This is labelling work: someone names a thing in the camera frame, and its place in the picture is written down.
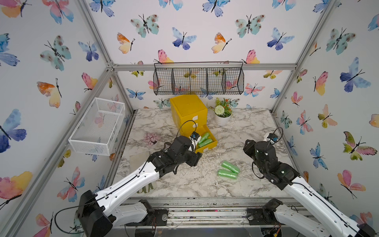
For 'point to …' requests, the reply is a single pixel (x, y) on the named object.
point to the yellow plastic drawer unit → (191, 113)
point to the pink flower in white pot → (151, 138)
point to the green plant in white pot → (222, 111)
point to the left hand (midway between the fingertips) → (199, 151)
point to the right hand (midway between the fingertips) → (251, 141)
